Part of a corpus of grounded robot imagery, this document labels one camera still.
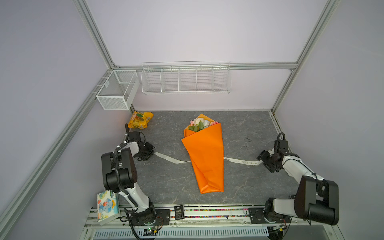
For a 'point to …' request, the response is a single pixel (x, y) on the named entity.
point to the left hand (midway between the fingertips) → (156, 151)
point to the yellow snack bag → (139, 120)
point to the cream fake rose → (196, 121)
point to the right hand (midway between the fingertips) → (262, 161)
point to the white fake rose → (206, 123)
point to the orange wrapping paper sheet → (206, 148)
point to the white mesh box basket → (119, 90)
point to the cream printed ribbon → (237, 161)
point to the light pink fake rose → (192, 122)
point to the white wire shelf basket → (186, 77)
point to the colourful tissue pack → (108, 206)
